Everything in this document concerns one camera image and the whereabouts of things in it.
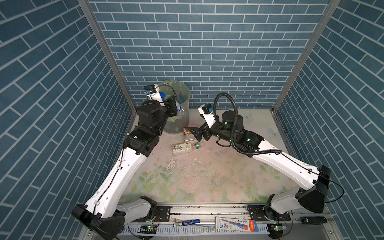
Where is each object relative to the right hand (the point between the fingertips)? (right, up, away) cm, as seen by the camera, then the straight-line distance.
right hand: (193, 118), depth 66 cm
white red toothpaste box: (+21, -50, +5) cm, 54 cm away
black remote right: (+58, -49, +5) cm, 76 cm away
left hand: (-9, +10, -2) cm, 14 cm away
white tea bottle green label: (-6, -18, +27) cm, 33 cm away
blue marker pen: (-4, -50, +5) cm, 50 cm away
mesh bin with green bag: (-14, -3, +40) cm, 42 cm away
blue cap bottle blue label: (-6, +3, +6) cm, 9 cm away
